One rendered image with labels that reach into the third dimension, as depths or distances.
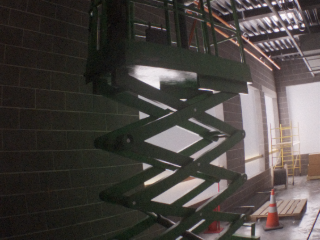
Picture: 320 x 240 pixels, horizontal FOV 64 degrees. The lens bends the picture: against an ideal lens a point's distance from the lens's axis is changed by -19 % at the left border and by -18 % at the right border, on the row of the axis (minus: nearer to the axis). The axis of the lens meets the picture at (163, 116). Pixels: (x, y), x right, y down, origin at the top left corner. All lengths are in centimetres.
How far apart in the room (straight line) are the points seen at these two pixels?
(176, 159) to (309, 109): 943
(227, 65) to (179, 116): 74
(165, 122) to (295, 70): 960
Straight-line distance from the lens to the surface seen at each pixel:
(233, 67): 298
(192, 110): 260
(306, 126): 1157
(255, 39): 868
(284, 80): 1167
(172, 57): 242
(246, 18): 685
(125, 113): 382
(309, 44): 730
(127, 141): 218
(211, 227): 534
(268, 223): 519
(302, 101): 1163
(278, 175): 873
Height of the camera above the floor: 161
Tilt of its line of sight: 6 degrees up
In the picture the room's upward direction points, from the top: 4 degrees counter-clockwise
